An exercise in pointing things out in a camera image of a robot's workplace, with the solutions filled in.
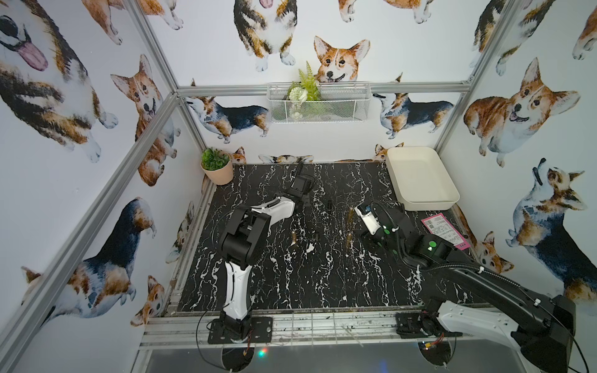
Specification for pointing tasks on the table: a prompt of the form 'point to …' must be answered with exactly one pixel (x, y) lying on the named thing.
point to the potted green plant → (217, 164)
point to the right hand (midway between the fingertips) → (359, 225)
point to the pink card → (438, 226)
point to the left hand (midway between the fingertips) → (304, 192)
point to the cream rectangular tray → (422, 179)
